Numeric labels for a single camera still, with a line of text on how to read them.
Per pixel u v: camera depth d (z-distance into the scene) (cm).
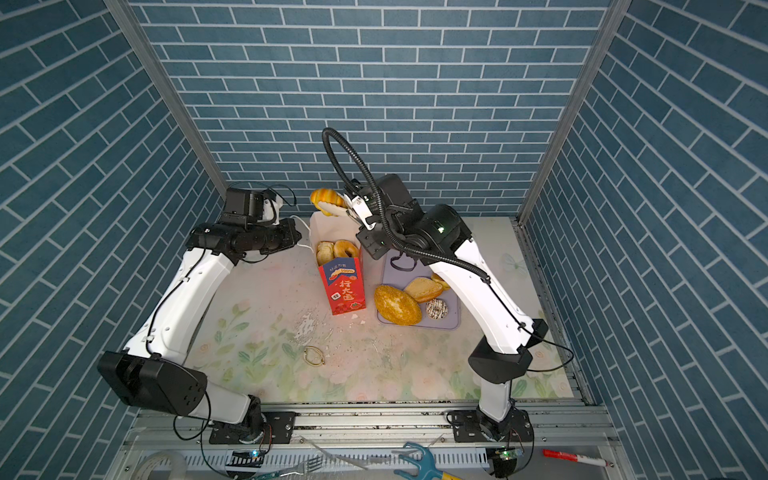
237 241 52
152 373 39
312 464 69
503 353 42
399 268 51
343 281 83
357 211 55
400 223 43
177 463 67
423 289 94
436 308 94
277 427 75
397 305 89
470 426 74
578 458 69
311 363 84
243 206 56
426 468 68
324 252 89
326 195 70
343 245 94
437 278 98
